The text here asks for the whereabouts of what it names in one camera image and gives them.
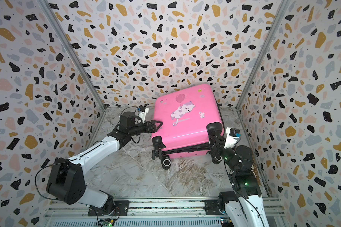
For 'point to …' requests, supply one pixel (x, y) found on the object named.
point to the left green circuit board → (106, 222)
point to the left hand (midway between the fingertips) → (159, 123)
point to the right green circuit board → (226, 222)
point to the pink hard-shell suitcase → (190, 117)
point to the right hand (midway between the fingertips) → (213, 137)
